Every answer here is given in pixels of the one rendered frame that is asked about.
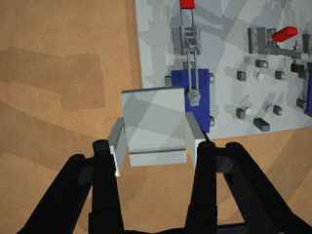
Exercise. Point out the grey toggle clamp with red handle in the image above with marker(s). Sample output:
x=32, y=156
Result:
x=307, y=44
x=181, y=41

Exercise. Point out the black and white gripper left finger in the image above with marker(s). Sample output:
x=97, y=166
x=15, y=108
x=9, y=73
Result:
x=60, y=207

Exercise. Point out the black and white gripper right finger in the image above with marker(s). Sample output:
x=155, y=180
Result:
x=263, y=209

